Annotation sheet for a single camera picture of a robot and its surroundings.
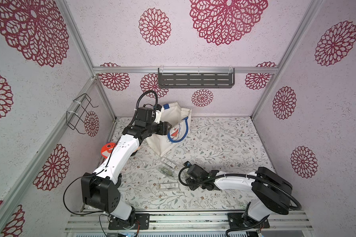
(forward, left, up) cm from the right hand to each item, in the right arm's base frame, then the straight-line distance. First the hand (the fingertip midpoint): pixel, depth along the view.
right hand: (188, 179), depth 88 cm
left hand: (+19, +12, +26) cm, 35 cm away
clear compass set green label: (+4, +13, +2) cm, 14 cm away
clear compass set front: (-5, +11, +2) cm, 13 cm away
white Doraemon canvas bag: (+41, +6, +10) cm, 43 cm away
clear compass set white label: (+10, +12, +2) cm, 15 cm away
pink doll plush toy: (+19, +33, +5) cm, 38 cm away
